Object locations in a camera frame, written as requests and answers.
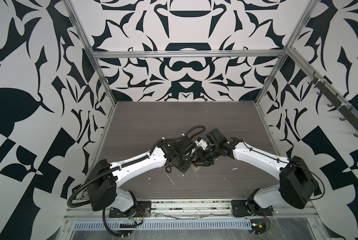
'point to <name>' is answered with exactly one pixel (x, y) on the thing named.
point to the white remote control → (195, 168)
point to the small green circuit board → (258, 226)
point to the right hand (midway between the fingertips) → (191, 163)
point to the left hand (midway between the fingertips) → (188, 163)
